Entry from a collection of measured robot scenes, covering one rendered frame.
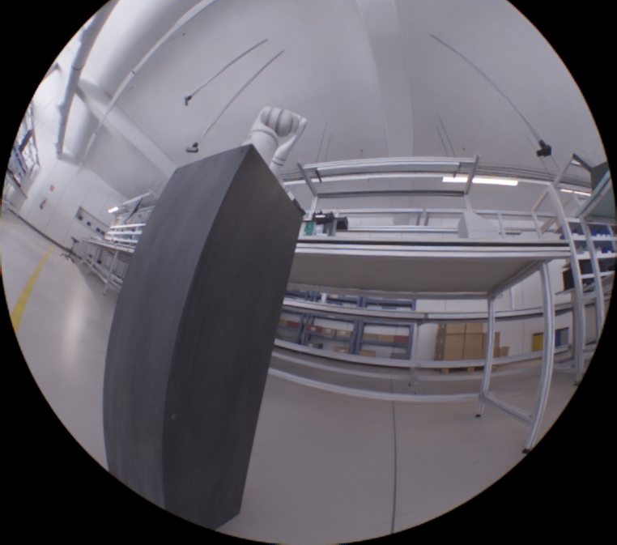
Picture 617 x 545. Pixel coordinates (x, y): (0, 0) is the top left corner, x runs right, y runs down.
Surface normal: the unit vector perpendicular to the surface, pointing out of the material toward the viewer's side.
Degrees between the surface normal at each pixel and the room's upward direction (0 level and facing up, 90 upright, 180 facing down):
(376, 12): 180
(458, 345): 90
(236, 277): 90
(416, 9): 180
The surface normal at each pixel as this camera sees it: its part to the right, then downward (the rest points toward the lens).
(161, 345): -0.34, -0.46
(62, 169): 0.92, 0.01
